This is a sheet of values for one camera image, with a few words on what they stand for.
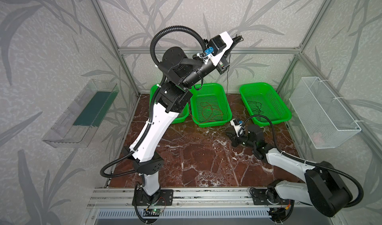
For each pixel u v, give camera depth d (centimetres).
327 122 63
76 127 63
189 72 37
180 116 96
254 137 65
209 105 112
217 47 30
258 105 112
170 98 40
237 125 74
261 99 117
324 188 41
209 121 97
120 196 75
